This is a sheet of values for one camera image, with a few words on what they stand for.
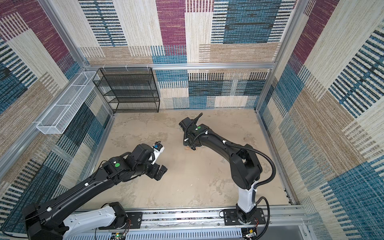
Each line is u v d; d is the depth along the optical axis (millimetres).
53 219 393
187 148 989
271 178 454
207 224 729
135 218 741
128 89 1097
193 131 638
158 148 657
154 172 651
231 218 729
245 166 476
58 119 714
